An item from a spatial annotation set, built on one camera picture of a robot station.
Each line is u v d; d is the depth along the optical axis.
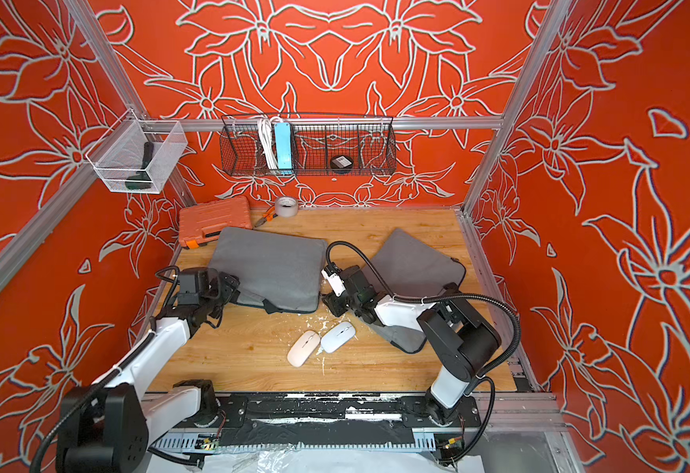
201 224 1.07
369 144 1.00
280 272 0.95
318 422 0.73
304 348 0.82
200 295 0.66
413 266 0.97
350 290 0.72
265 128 0.88
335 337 0.84
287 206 1.18
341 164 0.95
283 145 0.88
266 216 1.17
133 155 0.91
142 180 0.79
